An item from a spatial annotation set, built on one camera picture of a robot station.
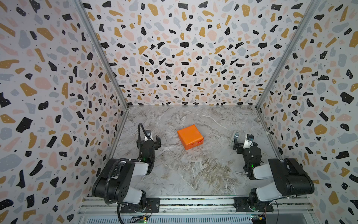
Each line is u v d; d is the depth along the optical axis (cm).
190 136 97
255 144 84
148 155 69
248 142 79
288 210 75
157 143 84
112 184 44
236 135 98
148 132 78
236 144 85
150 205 73
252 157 69
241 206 73
